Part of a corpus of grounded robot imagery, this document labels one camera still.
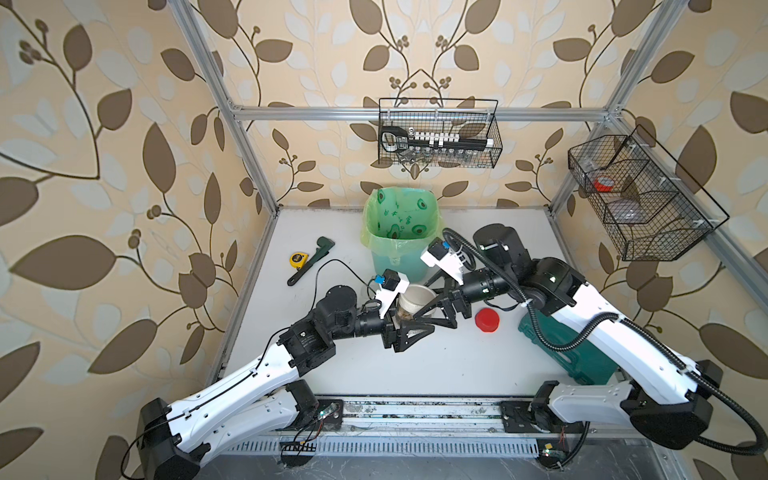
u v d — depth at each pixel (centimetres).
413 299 57
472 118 91
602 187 82
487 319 89
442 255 53
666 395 39
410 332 55
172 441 40
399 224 102
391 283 54
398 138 83
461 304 51
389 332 55
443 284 54
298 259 103
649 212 74
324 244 108
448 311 51
